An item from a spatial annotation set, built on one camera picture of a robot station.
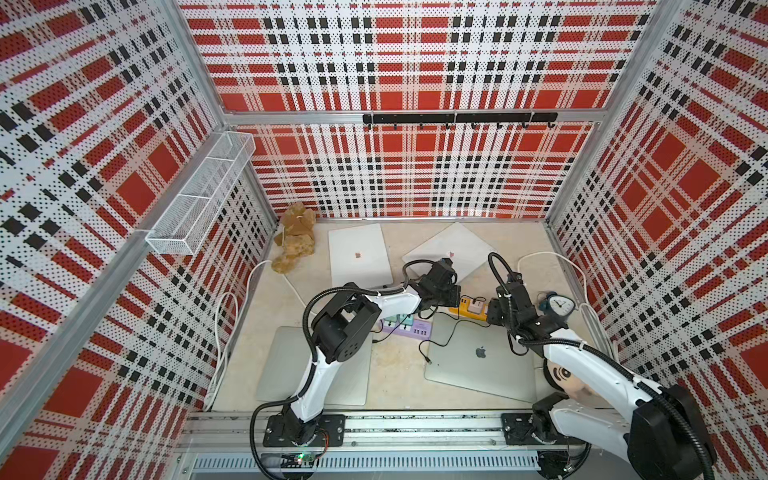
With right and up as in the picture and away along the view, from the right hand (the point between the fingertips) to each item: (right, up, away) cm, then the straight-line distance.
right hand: (499, 305), depth 86 cm
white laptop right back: (-3, +15, +27) cm, 31 cm away
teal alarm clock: (+20, -1, +7) cm, 21 cm away
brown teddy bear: (-64, +21, +13) cm, 69 cm away
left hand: (-9, +1, +8) cm, 12 cm away
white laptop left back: (-45, +14, +24) cm, 53 cm away
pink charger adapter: (-6, -1, +2) cm, 7 cm away
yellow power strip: (-9, -3, +7) cm, 12 cm away
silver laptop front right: (-6, -14, -1) cm, 16 cm away
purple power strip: (-23, -8, +2) cm, 24 cm away
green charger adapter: (-29, -4, -1) cm, 29 cm away
